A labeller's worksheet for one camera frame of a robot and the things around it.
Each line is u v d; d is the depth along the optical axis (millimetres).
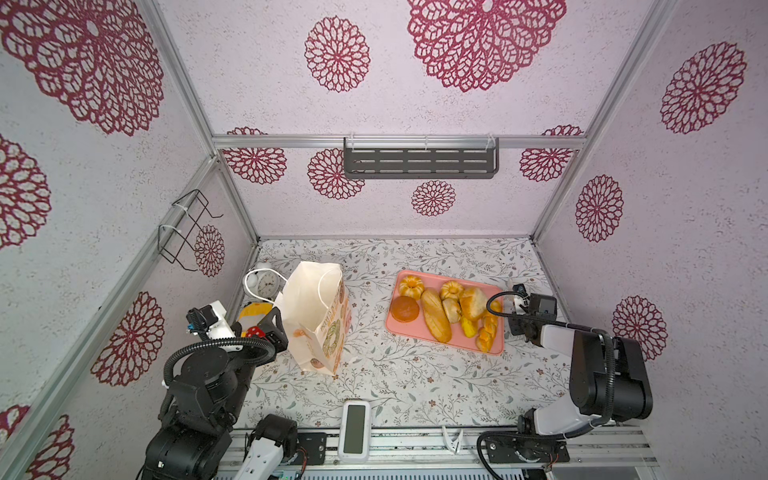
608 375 426
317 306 685
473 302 906
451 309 922
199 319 453
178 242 756
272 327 534
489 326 931
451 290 1006
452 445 730
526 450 689
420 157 936
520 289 856
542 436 617
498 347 904
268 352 427
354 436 716
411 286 1006
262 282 966
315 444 744
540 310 749
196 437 387
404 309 957
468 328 903
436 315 930
